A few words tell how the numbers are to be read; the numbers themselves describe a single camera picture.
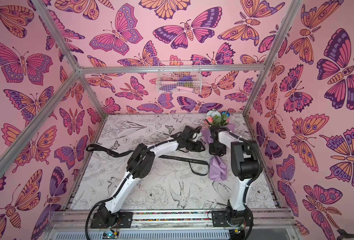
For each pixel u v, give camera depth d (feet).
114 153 3.21
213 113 3.70
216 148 2.75
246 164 1.68
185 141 2.74
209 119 3.70
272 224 2.43
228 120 3.66
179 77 3.13
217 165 2.80
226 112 3.61
